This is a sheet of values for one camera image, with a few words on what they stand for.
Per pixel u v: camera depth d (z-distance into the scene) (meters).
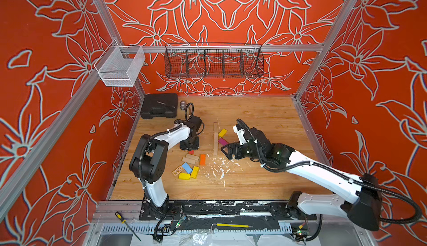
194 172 0.84
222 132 0.98
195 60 1.01
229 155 0.65
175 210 0.70
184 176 0.83
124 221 0.71
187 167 0.86
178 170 0.84
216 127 1.01
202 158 0.90
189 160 0.88
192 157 0.89
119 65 0.93
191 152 0.91
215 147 0.91
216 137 0.98
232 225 0.70
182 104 1.10
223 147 0.70
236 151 0.63
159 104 1.07
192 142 0.78
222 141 0.95
